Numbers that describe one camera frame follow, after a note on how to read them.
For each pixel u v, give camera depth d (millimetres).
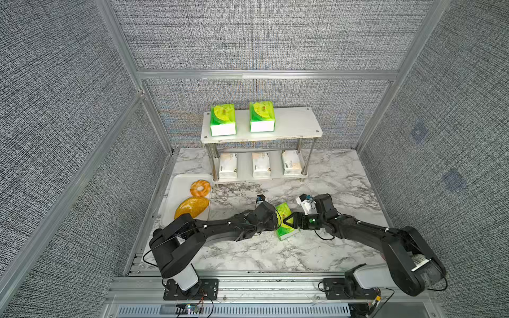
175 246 464
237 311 702
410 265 430
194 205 900
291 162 980
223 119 747
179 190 1023
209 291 734
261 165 987
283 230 818
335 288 744
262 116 763
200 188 1021
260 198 803
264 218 688
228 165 986
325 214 702
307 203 827
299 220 766
